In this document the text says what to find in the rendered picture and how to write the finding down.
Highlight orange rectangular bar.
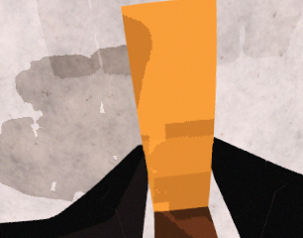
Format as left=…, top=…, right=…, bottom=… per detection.
left=121, top=0, right=218, bottom=238

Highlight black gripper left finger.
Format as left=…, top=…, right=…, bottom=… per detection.
left=0, top=144, right=149, bottom=238

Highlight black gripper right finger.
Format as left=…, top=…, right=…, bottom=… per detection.
left=211, top=138, right=303, bottom=238

